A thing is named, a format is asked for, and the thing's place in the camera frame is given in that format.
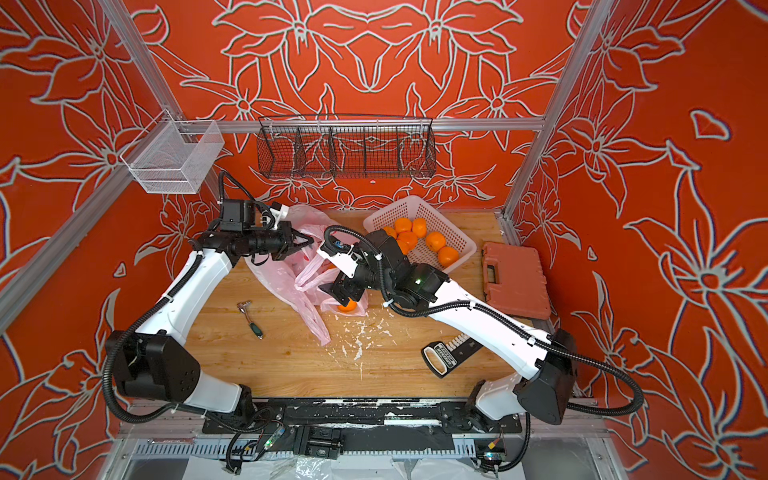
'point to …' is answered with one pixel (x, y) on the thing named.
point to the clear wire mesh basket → (173, 156)
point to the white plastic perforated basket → (411, 207)
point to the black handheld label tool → (441, 357)
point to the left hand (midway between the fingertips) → (312, 237)
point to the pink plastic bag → (297, 277)
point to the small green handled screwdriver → (255, 329)
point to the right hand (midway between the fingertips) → (330, 263)
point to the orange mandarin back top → (419, 227)
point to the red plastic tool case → (513, 281)
